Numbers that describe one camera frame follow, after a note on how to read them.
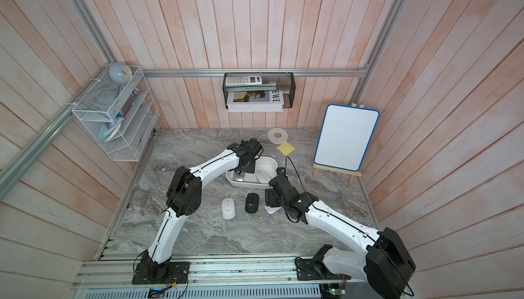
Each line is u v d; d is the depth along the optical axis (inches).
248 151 29.3
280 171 29.3
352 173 36.7
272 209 34.7
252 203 34.8
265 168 40.7
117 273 29.4
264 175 38.8
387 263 15.6
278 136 46.5
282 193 24.5
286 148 44.0
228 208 33.8
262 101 36.8
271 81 35.7
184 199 22.5
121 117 33.3
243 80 35.6
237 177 39.2
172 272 28.6
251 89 34.9
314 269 25.8
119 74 31.5
